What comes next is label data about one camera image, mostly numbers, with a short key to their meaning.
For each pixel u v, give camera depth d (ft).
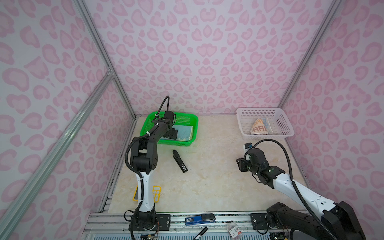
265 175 1.96
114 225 2.50
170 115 2.84
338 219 1.32
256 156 2.07
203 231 2.31
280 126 3.52
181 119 3.94
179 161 3.16
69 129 2.06
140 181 1.93
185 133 3.38
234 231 2.26
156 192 2.69
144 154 1.89
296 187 1.63
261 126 3.40
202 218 2.31
